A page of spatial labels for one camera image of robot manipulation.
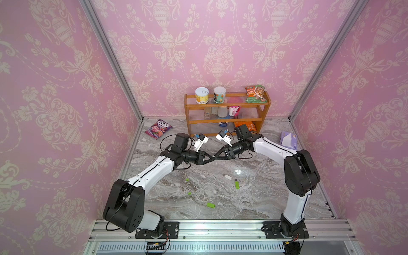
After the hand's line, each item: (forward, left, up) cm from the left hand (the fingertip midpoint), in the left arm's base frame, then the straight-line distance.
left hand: (213, 160), depth 78 cm
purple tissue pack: (+21, -49, -10) cm, 54 cm away
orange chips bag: (+37, -27, -12) cm, 47 cm away
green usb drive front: (-16, +1, -18) cm, 24 cm away
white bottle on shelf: (+34, -6, +2) cm, 35 cm away
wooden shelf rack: (+35, -3, -1) cm, 35 cm away
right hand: (+2, -2, -2) cm, 4 cm away
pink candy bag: (+33, +38, -14) cm, 52 cm away
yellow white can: (+31, +6, +16) cm, 35 cm away
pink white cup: (+33, -13, +4) cm, 36 cm away
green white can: (+31, -3, +17) cm, 35 cm away
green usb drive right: (-5, -14, -18) cm, 24 cm away
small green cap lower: (-10, +12, -18) cm, 24 cm away
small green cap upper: (-3, +14, -17) cm, 23 cm away
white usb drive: (0, -9, -18) cm, 20 cm away
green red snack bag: (+33, -23, +16) cm, 43 cm away
